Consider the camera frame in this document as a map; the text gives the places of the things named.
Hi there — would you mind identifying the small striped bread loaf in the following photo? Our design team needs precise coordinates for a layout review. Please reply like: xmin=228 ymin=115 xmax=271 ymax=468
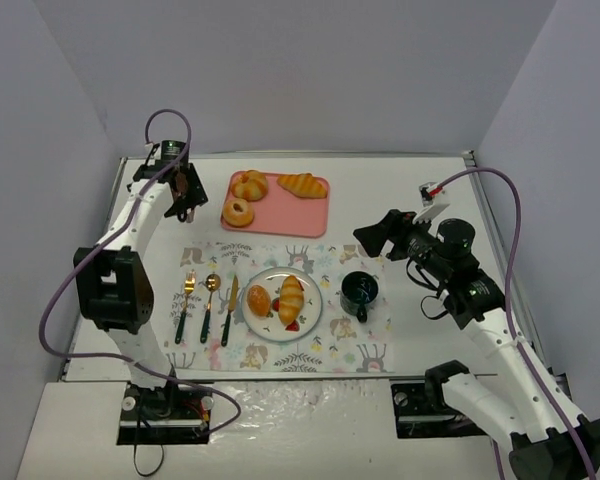
xmin=278 ymin=275 xmax=304 ymax=327

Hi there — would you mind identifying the small orange bun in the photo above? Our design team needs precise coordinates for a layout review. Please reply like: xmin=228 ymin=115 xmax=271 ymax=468
xmin=247 ymin=285 xmax=271 ymax=318

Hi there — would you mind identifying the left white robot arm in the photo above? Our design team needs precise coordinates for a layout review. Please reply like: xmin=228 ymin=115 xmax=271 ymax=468
xmin=74 ymin=140 xmax=207 ymax=419

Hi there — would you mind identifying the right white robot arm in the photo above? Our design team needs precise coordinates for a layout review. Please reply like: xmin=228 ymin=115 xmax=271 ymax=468
xmin=354 ymin=210 xmax=600 ymax=479

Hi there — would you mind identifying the round knotted bread roll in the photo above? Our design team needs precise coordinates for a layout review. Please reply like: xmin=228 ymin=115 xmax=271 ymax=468
xmin=230 ymin=170 xmax=269 ymax=202

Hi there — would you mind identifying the long croissant bread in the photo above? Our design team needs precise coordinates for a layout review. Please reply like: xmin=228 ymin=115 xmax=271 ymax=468
xmin=277 ymin=173 xmax=328 ymax=199

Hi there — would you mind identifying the dark green mug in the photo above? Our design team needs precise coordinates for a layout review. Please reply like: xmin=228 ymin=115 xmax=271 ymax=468
xmin=340 ymin=271 xmax=379 ymax=323

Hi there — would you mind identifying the pink serving tray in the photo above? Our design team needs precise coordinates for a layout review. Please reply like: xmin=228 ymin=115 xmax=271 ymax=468
xmin=220 ymin=172 xmax=330 ymax=238

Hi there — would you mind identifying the floral printed placemat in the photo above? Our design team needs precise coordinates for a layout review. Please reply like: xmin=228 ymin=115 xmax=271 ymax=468
xmin=157 ymin=242 xmax=393 ymax=374

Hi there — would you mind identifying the white watermelon pattern plate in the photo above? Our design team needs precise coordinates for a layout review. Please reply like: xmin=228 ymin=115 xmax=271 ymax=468
xmin=239 ymin=267 xmax=322 ymax=343

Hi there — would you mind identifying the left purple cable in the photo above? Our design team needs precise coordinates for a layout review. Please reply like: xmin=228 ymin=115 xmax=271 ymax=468
xmin=38 ymin=108 xmax=242 ymax=436

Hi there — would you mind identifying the purple cable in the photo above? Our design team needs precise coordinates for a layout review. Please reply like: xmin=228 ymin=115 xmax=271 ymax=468
xmin=429 ymin=167 xmax=594 ymax=480
xmin=38 ymin=108 xmax=242 ymax=436

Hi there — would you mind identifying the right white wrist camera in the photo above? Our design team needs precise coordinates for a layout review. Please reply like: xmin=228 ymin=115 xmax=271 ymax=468
xmin=413 ymin=182 xmax=450 ymax=224

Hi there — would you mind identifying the ring donut bread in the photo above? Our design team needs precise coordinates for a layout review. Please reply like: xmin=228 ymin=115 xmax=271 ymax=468
xmin=222 ymin=198 xmax=255 ymax=228

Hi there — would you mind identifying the gold fork green handle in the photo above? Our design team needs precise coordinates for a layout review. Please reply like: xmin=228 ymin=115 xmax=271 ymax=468
xmin=174 ymin=271 xmax=196 ymax=345

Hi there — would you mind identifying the metal table edge rail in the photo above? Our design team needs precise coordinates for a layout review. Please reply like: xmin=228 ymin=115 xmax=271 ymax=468
xmin=462 ymin=151 xmax=576 ymax=416

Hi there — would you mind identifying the gold spoon green handle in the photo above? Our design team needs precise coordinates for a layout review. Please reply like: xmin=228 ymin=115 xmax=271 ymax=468
xmin=199 ymin=273 xmax=221 ymax=344

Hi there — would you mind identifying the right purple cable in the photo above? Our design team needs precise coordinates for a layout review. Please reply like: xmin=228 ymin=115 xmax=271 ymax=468
xmin=429 ymin=167 xmax=594 ymax=480

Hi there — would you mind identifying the gold knife green handle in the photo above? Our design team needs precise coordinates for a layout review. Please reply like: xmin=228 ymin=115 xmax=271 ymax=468
xmin=221 ymin=276 xmax=239 ymax=347

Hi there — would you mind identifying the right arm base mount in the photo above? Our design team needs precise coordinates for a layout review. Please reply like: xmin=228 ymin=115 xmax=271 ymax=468
xmin=390 ymin=381 xmax=485 ymax=439

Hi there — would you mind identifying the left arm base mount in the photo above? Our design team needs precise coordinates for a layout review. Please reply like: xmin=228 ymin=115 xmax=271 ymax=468
xmin=116 ymin=383 xmax=210 ymax=446

